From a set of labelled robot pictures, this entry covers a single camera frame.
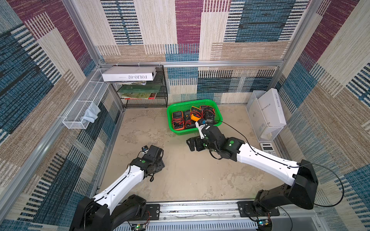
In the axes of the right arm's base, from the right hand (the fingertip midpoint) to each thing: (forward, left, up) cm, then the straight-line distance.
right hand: (193, 138), depth 77 cm
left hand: (-7, +20, -16) cm, 27 cm away
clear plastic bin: (+11, -46, -12) cm, 49 cm away
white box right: (+22, -50, -1) cm, 55 cm away
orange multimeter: (+23, +10, -13) cm, 28 cm away
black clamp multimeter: (+23, -12, -7) cm, 26 cm away
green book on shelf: (+35, +29, +6) cm, 46 cm away
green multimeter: (+18, +2, -10) cm, 20 cm away
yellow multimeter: (+23, -3, -6) cm, 24 cm away
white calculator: (+6, -51, -23) cm, 56 cm away
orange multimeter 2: (+28, -9, -6) cm, 30 cm away
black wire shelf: (+37, +33, 0) cm, 49 cm away
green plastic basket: (+37, +4, -12) cm, 39 cm away
